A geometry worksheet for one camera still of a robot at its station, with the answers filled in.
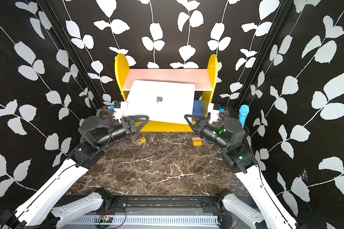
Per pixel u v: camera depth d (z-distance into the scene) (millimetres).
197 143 983
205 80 781
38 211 376
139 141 958
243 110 732
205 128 505
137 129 523
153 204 748
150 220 701
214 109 541
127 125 504
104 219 704
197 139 1011
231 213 582
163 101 611
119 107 542
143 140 978
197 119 532
